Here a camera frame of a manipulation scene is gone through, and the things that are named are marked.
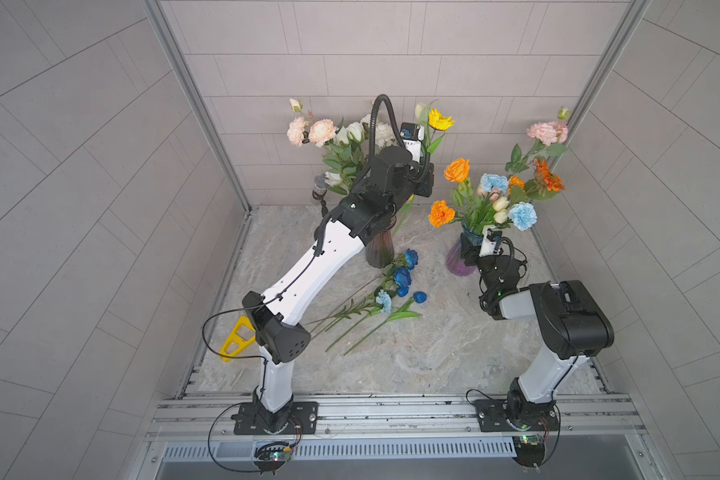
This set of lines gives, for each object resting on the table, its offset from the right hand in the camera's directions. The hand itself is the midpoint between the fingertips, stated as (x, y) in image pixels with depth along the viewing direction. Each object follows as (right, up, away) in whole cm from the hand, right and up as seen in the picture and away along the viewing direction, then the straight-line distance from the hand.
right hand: (471, 230), depth 91 cm
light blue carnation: (-27, -22, -5) cm, 35 cm away
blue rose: (-21, -14, -1) cm, 26 cm away
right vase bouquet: (+2, +8, -14) cm, 16 cm away
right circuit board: (+6, -50, -24) cm, 56 cm away
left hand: (-16, +16, -25) cm, 34 cm away
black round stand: (-46, +12, -4) cm, 48 cm away
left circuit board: (-53, -50, -26) cm, 77 cm away
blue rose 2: (-18, -10, +5) cm, 21 cm away
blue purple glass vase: (-4, -9, +3) cm, 10 cm away
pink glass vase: (-28, -7, +2) cm, 29 cm away
